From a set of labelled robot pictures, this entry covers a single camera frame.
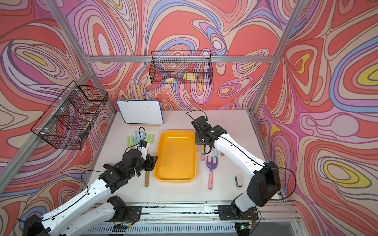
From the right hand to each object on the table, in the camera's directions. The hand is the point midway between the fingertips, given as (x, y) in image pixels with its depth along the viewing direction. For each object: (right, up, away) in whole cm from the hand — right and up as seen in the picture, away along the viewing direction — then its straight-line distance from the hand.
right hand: (202, 142), depth 82 cm
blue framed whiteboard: (-40, +19, +16) cm, 47 cm away
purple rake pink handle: (+6, -16, +6) cm, 18 cm away
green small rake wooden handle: (+14, -9, +11) cm, 20 cm away
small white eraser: (+21, -22, 0) cm, 30 cm away
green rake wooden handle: (-49, -3, +19) cm, 53 cm away
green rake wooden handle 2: (-32, -22, +2) cm, 39 cm away
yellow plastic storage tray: (-15, -12, +7) cm, 21 cm away
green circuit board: (-42, -41, -11) cm, 59 cm away
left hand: (-26, -8, -3) cm, 27 cm away
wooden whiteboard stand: (-42, +9, +29) cm, 52 cm away
